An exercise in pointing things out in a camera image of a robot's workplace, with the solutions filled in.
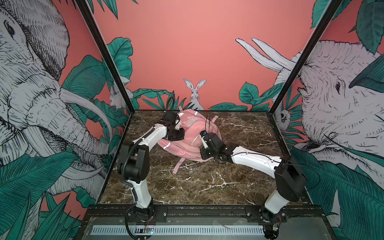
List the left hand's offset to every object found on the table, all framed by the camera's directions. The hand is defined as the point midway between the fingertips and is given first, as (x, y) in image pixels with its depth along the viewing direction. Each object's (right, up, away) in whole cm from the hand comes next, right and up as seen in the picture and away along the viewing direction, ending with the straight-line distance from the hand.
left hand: (183, 134), depth 92 cm
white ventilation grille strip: (-1, -45, -22) cm, 50 cm away
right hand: (+10, -9, -8) cm, 15 cm away
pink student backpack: (+7, +7, +9) cm, 13 cm away
